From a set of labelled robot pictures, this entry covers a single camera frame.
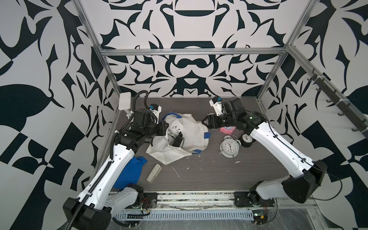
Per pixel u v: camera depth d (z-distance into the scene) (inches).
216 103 26.1
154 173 31.4
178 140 33.0
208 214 28.1
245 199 29.3
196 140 35.4
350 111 21.7
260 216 28.0
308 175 15.4
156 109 25.5
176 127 37.1
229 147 35.1
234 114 21.6
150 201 29.2
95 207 14.7
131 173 31.1
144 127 21.2
